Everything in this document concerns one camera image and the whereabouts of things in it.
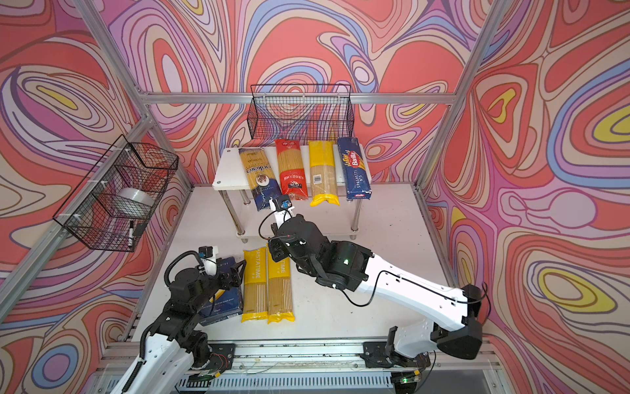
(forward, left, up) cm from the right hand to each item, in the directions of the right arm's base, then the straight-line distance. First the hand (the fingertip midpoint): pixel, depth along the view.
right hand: (275, 233), depth 62 cm
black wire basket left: (+12, +48, +1) cm, 49 cm away
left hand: (+3, +16, -20) cm, 26 cm away
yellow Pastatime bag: (-6, +11, -31) cm, 34 cm away
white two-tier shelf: (+21, +15, +1) cm, 26 cm away
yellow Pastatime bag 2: (-9, +2, -31) cm, 32 cm away
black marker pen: (+6, +45, -7) cm, 46 cm away
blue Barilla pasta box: (-8, +19, -27) cm, 34 cm away
